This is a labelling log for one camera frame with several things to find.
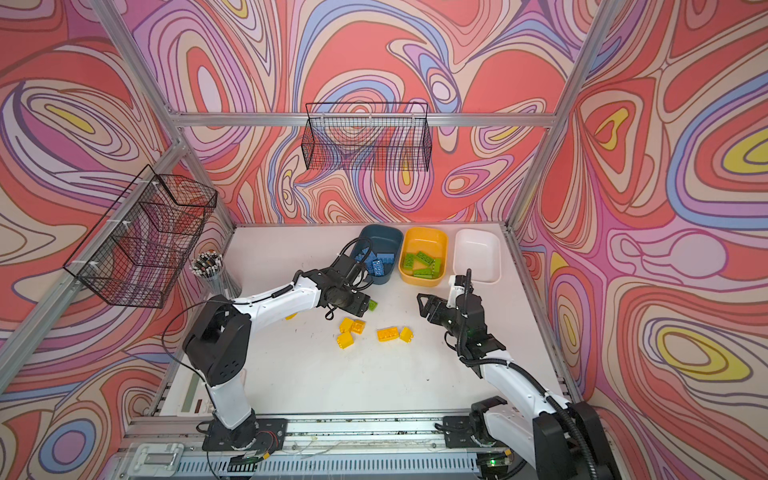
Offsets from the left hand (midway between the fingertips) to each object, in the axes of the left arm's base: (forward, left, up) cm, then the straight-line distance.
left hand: (362, 300), depth 92 cm
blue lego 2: (+19, -8, -2) cm, 20 cm away
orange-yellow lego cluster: (-7, +1, -5) cm, 8 cm away
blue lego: (+14, -5, -2) cm, 15 cm away
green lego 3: (0, -3, -4) cm, 5 cm away
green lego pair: (+15, -25, -3) cm, 29 cm away
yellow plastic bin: (+28, -26, -4) cm, 38 cm away
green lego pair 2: (+14, -21, -5) cm, 26 cm away
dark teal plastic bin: (+26, -7, 0) cm, 26 cm away
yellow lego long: (-9, -8, -6) cm, 13 cm away
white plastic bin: (+22, -42, -3) cm, 48 cm away
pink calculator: (-27, +44, -3) cm, 51 cm away
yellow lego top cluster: (-7, +5, -4) cm, 9 cm away
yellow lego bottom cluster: (-11, +5, -4) cm, 13 cm away
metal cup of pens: (+4, +44, +12) cm, 46 cm away
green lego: (+18, -16, -4) cm, 25 cm away
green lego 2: (+20, -22, -4) cm, 30 cm away
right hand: (-4, -20, +5) cm, 21 cm away
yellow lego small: (-9, -14, -4) cm, 17 cm away
